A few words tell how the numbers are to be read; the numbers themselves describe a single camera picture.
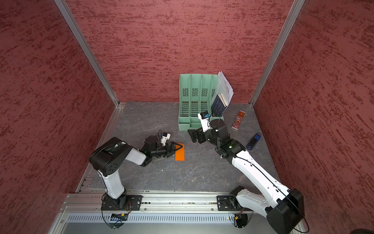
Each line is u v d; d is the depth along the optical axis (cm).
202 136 65
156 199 76
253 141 100
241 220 71
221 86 100
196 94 118
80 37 82
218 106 101
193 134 65
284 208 37
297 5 71
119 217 72
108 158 49
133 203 74
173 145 83
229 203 67
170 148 80
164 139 88
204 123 63
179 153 92
